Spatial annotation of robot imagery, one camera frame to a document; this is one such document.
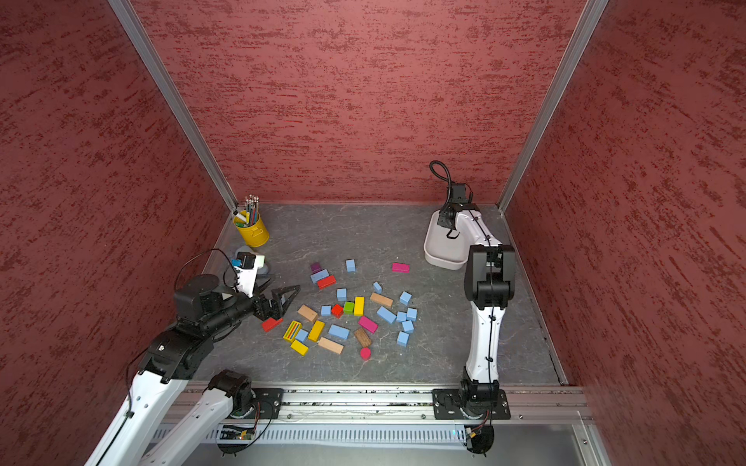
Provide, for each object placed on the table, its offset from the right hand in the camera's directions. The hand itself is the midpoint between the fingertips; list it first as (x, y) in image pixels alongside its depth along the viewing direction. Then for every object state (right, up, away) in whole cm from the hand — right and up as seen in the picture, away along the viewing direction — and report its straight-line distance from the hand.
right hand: (450, 222), depth 105 cm
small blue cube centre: (-27, -22, -10) cm, 37 cm away
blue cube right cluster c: (-18, -32, -19) cm, 41 cm away
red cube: (-40, -29, -15) cm, 51 cm away
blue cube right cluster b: (-16, -29, -17) cm, 37 cm away
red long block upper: (-45, -21, -7) cm, 50 cm away
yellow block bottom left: (-50, -38, -21) cm, 66 cm away
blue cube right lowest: (-19, -35, -21) cm, 46 cm away
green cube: (-36, -28, -15) cm, 48 cm away
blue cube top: (-37, -16, -4) cm, 40 cm away
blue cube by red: (-44, -29, -14) cm, 54 cm away
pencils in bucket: (-73, +2, -4) cm, 73 cm away
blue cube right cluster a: (-19, -31, -15) cm, 39 cm away
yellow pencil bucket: (-72, -2, -4) cm, 72 cm away
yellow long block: (-46, -34, -19) cm, 60 cm away
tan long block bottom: (-41, -38, -21) cm, 59 cm away
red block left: (-60, -32, -18) cm, 70 cm away
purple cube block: (-49, -17, -4) cm, 52 cm away
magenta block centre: (-30, -33, -16) cm, 47 cm away
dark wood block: (-31, -36, -19) cm, 51 cm away
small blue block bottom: (-50, -35, -19) cm, 64 cm away
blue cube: (-39, -24, -12) cm, 47 cm away
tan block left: (-48, -29, -17) cm, 59 cm away
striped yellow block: (-52, -33, -20) cm, 65 cm away
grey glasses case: (-75, -10, 0) cm, 76 cm away
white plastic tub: (-3, -10, -1) cm, 10 cm away
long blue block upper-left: (-47, -19, -7) cm, 51 cm away
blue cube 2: (-18, -25, -12) cm, 33 cm away
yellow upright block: (-33, -28, -15) cm, 46 cm away
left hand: (-49, -18, -36) cm, 63 cm away
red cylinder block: (-30, -40, -21) cm, 54 cm away
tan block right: (-26, -26, -12) cm, 38 cm away
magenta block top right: (-19, -17, -4) cm, 26 cm away
